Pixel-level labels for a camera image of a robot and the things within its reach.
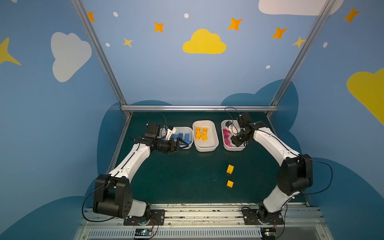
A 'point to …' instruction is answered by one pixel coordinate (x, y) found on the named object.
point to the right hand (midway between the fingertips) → (237, 138)
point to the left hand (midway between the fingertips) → (182, 146)
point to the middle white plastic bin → (211, 144)
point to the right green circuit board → (268, 232)
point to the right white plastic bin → (234, 147)
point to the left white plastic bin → (185, 130)
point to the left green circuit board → (143, 232)
